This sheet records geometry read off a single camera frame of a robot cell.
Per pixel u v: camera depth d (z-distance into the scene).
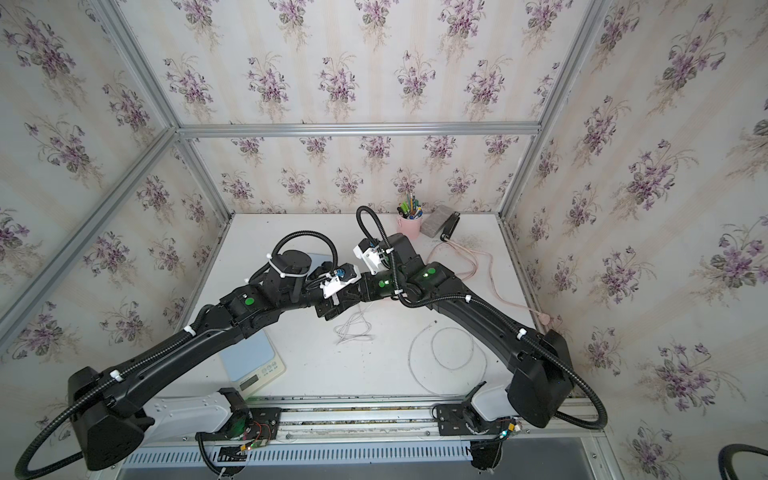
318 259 0.56
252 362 0.84
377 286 0.64
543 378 0.40
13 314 0.51
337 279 0.59
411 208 1.09
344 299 0.69
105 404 0.38
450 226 1.17
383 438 0.72
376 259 0.68
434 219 1.16
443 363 0.84
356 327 0.91
